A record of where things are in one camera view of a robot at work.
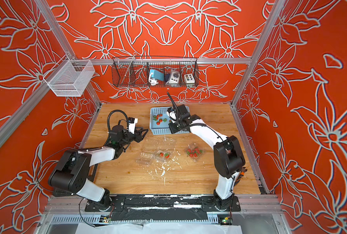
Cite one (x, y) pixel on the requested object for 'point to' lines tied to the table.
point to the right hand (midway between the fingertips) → (168, 126)
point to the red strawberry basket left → (158, 123)
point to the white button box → (189, 80)
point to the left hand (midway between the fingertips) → (145, 128)
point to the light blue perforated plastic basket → (159, 121)
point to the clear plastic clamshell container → (194, 151)
